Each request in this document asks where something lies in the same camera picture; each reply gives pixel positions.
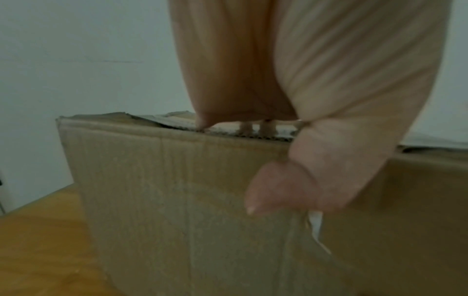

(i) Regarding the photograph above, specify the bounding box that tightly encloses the person's left hand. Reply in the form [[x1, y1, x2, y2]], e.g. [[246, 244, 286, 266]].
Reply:
[[167, 0, 452, 218]]

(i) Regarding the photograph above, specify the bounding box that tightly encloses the brown cardboard piece with staples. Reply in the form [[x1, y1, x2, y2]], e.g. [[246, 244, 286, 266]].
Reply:
[[55, 111, 468, 296]]

